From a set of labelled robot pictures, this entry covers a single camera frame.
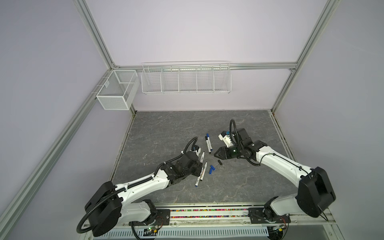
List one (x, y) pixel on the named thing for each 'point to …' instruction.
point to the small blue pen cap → (210, 171)
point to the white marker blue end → (197, 180)
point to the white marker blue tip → (202, 157)
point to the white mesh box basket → (117, 92)
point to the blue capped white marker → (209, 141)
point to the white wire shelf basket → (186, 77)
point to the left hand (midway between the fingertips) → (201, 166)
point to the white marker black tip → (207, 144)
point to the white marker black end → (203, 171)
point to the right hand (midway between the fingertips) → (217, 155)
